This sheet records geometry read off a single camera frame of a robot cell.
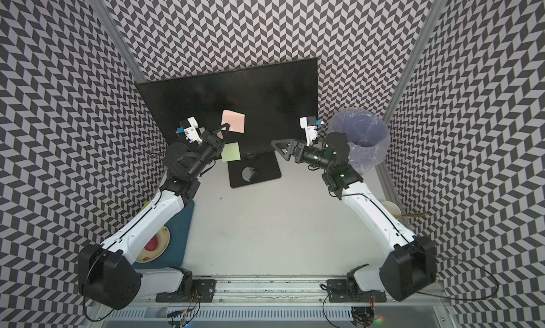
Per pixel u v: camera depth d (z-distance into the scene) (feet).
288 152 1.90
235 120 2.33
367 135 2.98
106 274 1.30
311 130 2.02
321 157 1.96
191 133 2.10
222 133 2.23
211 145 2.04
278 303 2.41
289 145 1.91
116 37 2.57
